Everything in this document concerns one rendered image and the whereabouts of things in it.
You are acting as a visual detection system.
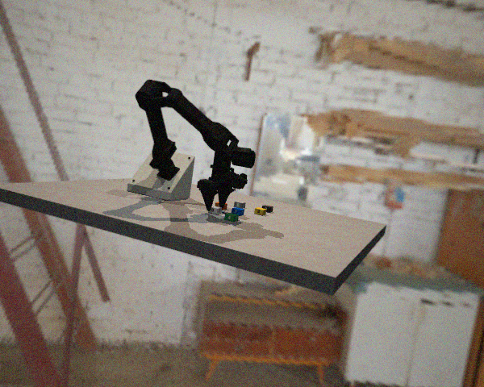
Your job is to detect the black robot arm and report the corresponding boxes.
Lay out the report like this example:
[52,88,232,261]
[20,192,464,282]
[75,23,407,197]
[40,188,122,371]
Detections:
[136,80,256,189]

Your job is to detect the olive yellow block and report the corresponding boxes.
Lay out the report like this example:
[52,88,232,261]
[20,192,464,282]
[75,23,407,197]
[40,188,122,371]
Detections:
[254,207,266,215]

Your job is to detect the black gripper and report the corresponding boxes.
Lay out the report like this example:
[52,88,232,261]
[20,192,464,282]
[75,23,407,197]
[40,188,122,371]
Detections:
[197,162,236,211]

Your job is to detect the green block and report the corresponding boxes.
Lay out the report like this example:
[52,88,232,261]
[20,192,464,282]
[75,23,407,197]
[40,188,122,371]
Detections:
[224,213,239,222]

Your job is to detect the blue block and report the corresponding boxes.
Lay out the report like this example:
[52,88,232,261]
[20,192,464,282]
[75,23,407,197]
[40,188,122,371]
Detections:
[232,207,244,216]

